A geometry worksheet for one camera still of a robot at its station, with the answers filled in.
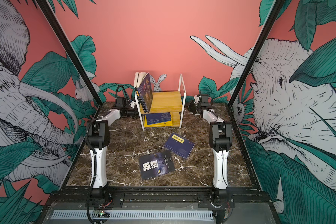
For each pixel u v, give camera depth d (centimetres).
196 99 99
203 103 86
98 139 63
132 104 100
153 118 100
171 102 95
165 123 101
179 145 96
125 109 91
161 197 77
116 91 91
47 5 70
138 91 74
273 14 71
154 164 86
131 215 70
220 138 62
